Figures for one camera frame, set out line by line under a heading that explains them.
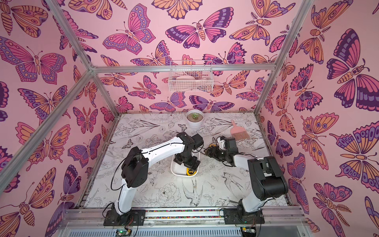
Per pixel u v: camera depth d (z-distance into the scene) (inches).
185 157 29.1
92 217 30.5
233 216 28.7
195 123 39.7
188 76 36.9
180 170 34.4
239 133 42.1
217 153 32.7
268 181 18.2
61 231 28.2
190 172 34.2
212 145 38.8
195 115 40.5
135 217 29.3
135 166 21.4
